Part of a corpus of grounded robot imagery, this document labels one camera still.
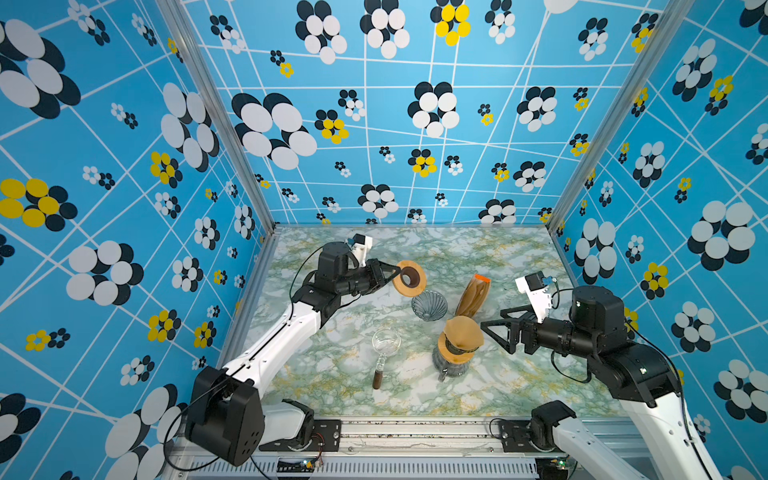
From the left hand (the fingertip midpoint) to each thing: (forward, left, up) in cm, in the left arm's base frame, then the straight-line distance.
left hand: (402, 269), depth 75 cm
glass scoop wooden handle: (-8, +4, -26) cm, 28 cm away
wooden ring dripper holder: (-17, -14, -15) cm, 27 cm away
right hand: (-15, -20, +2) cm, 25 cm away
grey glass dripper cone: (+3, -9, -23) cm, 25 cm away
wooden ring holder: (0, -2, -5) cm, 6 cm away
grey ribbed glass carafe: (-18, -12, -19) cm, 29 cm away
